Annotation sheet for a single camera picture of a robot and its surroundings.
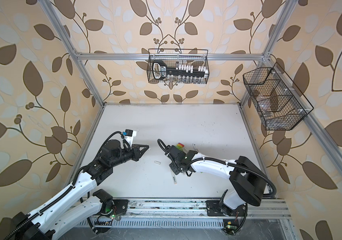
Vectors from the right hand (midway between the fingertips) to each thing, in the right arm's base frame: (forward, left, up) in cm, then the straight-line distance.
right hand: (176, 165), depth 85 cm
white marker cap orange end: (+4, +11, -4) cm, 13 cm away
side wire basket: (+18, -52, +30) cm, 63 cm away
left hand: (+4, +14, +17) cm, 22 cm away
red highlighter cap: (+16, -4, -5) cm, 17 cm away
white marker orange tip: (-5, +2, -4) cm, 7 cm away
